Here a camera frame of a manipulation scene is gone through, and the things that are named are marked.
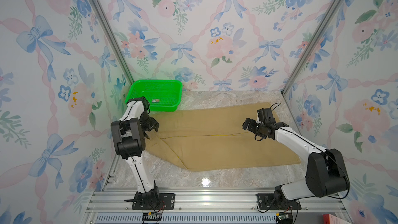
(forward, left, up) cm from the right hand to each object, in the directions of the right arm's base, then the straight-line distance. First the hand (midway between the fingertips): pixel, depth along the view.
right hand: (250, 126), depth 91 cm
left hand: (-2, +56, -2) cm, 56 cm away
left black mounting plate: (-38, +45, -7) cm, 60 cm away
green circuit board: (-43, -11, -12) cm, 46 cm away
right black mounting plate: (-38, -2, -8) cm, 38 cm away
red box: (-44, -27, -6) cm, 52 cm away
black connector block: (-44, +55, -11) cm, 71 cm away
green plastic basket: (+31, +60, -6) cm, 68 cm away
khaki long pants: (-5, +22, -6) cm, 23 cm away
